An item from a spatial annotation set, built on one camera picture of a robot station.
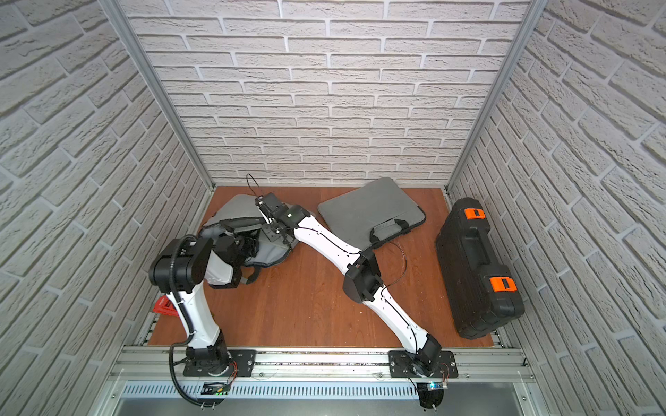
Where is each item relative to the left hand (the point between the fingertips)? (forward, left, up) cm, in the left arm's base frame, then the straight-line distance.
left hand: (264, 222), depth 97 cm
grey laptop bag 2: (+8, -43, -3) cm, 44 cm away
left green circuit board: (-52, +6, -9) cm, 53 cm away
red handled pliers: (-29, +29, -7) cm, 42 cm away
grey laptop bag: (-2, +6, +8) cm, 10 cm away
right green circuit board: (-52, -56, -7) cm, 77 cm away
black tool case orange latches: (-35, -66, +16) cm, 76 cm away
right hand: (-4, -7, +5) cm, 10 cm away
